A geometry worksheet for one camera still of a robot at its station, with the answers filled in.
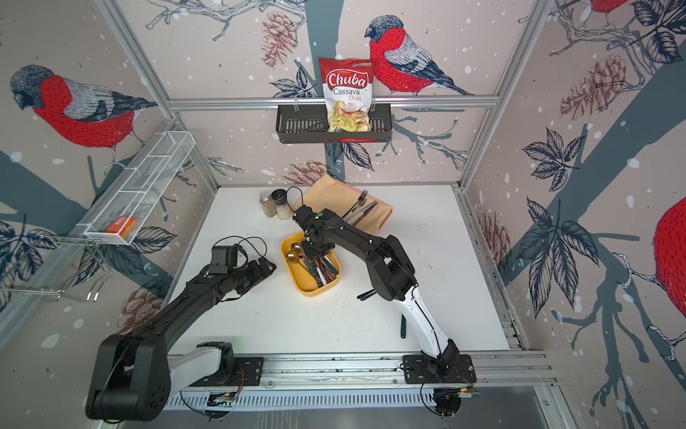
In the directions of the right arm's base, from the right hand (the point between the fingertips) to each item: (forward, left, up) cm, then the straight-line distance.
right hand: (313, 254), depth 94 cm
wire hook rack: (-18, +44, +32) cm, 58 cm away
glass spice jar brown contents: (+19, +21, +4) cm, 29 cm away
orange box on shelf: (-12, +41, +31) cm, 53 cm away
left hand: (-7, +13, +3) cm, 15 cm away
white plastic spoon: (-1, -5, -2) cm, 6 cm away
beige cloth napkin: (+33, -3, -3) cm, 33 cm away
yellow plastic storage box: (-10, +3, -3) cm, 10 cm away
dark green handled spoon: (-23, -31, -4) cm, 39 cm away
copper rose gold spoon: (+3, +6, -2) cm, 7 cm away
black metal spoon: (-12, -19, -4) cm, 23 cm away
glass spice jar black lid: (+20, +15, +7) cm, 26 cm away
